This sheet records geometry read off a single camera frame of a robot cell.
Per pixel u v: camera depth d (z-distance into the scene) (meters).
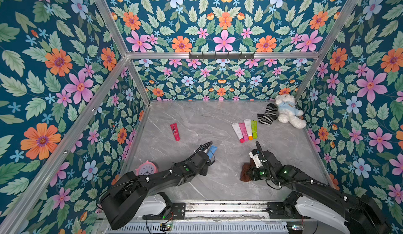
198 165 0.67
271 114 1.10
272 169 0.63
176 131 1.01
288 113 1.04
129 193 0.42
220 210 0.75
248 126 1.04
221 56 0.93
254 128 1.03
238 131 1.01
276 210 0.74
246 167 0.82
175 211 0.74
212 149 0.94
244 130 1.02
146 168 0.86
